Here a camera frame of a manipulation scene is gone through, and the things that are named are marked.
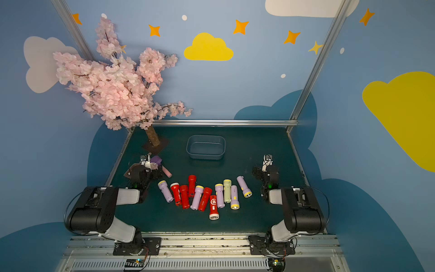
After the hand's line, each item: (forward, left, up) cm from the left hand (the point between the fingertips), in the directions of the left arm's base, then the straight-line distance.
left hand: (153, 164), depth 95 cm
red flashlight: (-17, -20, -4) cm, 27 cm away
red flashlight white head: (-14, -15, -3) cm, 21 cm away
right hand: (+2, -65, +1) cm, 65 cm away
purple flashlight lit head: (-20, -46, -3) cm, 50 cm away
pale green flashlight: (-12, -43, -4) cm, 44 cm away
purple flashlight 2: (-15, -39, -4) cm, 42 cm away
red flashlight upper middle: (-11, -23, -3) cm, 26 cm away
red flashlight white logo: (-26, -36, -3) cm, 44 cm away
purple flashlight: (-11, -8, -4) cm, 14 cm away
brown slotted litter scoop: (-4, +15, -5) cm, 16 cm away
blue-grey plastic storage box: (+20, -28, -8) cm, 35 cm away
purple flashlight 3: (-14, -53, -3) cm, 55 cm away
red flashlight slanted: (-18, -31, -4) cm, 36 cm away
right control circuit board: (-45, -65, -9) cm, 79 cm away
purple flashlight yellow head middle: (-13, -27, -3) cm, 31 cm away
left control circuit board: (-46, -2, -9) cm, 46 cm away
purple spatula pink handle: (+7, +2, -7) cm, 10 cm away
